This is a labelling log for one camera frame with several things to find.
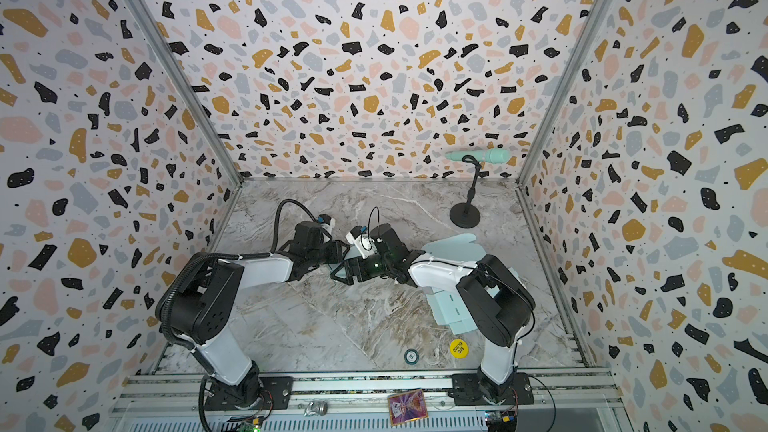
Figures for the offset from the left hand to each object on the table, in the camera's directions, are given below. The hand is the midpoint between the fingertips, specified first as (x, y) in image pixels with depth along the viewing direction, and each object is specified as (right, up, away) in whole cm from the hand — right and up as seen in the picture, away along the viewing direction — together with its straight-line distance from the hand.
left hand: (350, 243), depth 95 cm
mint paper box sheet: (0, -3, -2) cm, 3 cm away
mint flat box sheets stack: (+30, -18, -6) cm, 35 cm away
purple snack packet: (+18, -36, -25) cm, 47 cm away
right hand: (0, -5, -13) cm, 14 cm away
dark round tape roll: (+19, -28, -16) cm, 37 cm away
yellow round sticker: (+32, -27, -14) cm, 44 cm away
